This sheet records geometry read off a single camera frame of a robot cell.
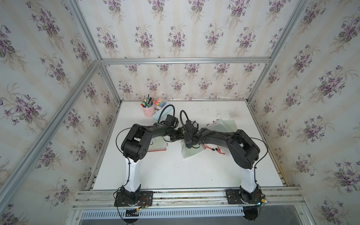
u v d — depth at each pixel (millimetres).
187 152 904
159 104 1161
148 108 1012
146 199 722
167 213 765
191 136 736
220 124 1045
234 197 734
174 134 868
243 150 508
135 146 532
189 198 747
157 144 952
